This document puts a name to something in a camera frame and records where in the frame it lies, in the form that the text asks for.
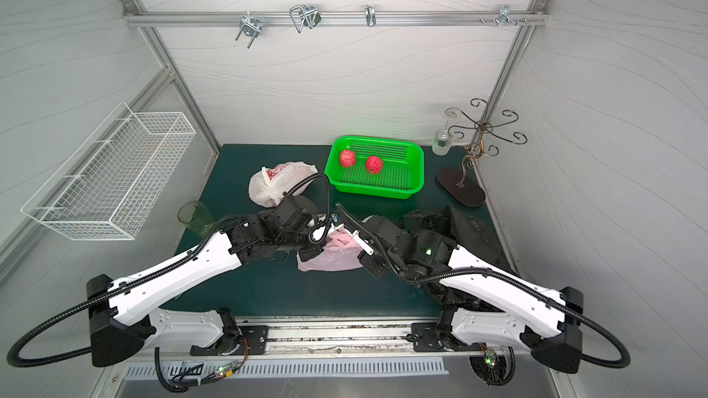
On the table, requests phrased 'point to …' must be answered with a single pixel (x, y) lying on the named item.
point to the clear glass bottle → (442, 142)
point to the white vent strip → (188, 371)
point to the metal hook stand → (453, 181)
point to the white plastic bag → (268, 185)
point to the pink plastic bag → (340, 251)
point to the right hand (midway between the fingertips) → (366, 246)
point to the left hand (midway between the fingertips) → (328, 236)
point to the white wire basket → (108, 186)
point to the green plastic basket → (403, 172)
